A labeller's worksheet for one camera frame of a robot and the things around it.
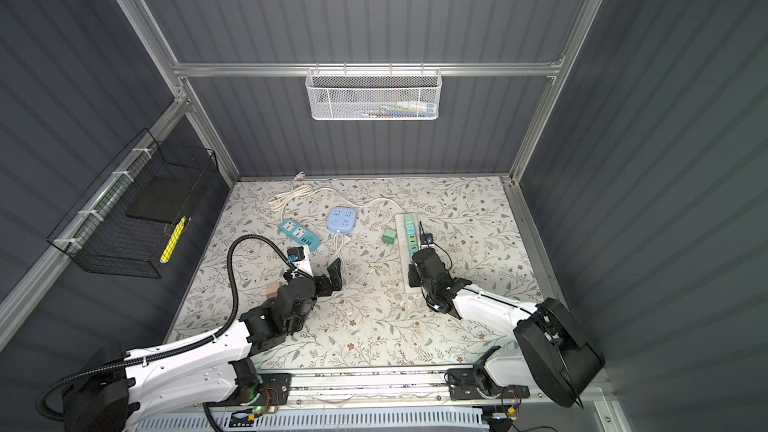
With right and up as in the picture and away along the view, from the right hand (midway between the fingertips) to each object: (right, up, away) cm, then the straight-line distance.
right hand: (420, 264), depth 89 cm
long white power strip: (-5, +2, +7) cm, 8 cm away
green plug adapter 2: (-10, +7, +12) cm, 17 cm away
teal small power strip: (-39, +8, +11) cm, 42 cm away
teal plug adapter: (-3, +10, +7) cm, 13 cm away
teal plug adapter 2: (-2, +7, +4) cm, 8 cm away
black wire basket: (-74, +14, -18) cm, 77 cm away
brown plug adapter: (-45, -8, 0) cm, 45 cm away
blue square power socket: (-27, +13, +15) cm, 33 cm away
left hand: (-26, +2, -10) cm, 28 cm away
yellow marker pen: (-60, +9, -20) cm, 64 cm away
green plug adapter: (-3, +14, +11) cm, 18 cm away
